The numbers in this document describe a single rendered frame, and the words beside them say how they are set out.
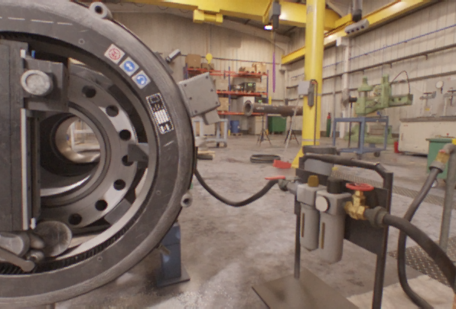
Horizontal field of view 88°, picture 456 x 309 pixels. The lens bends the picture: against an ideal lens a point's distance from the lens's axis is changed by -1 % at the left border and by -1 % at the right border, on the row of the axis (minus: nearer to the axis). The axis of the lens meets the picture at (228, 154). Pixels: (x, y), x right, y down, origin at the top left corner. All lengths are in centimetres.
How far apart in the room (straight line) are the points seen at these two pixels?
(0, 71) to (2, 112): 8
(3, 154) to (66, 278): 32
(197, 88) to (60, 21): 34
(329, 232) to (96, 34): 84
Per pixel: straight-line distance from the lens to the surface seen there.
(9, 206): 69
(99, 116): 78
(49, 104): 60
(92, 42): 68
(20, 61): 61
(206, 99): 73
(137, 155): 78
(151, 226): 71
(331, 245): 89
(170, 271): 119
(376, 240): 86
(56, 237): 77
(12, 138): 67
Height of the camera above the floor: 68
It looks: 7 degrees down
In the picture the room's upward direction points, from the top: straight up
